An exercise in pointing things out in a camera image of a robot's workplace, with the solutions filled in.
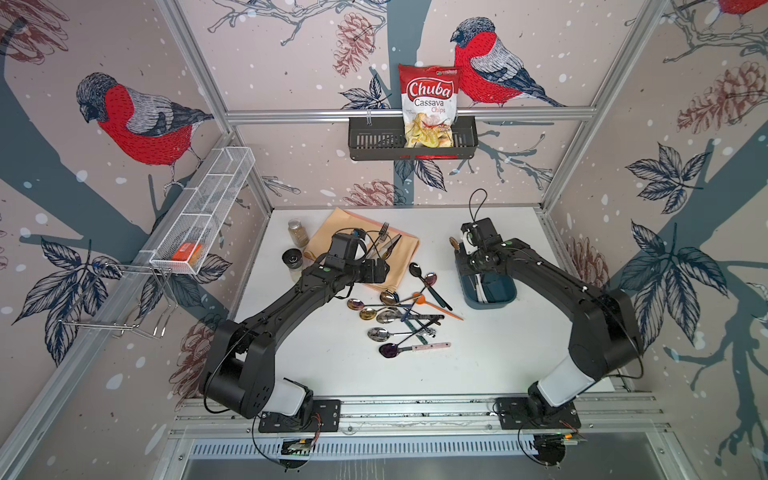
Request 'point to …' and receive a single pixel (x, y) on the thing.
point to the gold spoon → (370, 313)
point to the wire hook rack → (163, 276)
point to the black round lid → (292, 258)
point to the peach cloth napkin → (398, 249)
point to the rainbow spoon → (357, 304)
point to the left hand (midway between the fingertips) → (381, 261)
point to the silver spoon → (380, 334)
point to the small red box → (187, 251)
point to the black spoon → (416, 272)
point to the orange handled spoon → (420, 298)
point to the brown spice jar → (298, 233)
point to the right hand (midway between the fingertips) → (462, 261)
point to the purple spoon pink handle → (389, 350)
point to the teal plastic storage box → (499, 289)
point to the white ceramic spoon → (480, 292)
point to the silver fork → (383, 231)
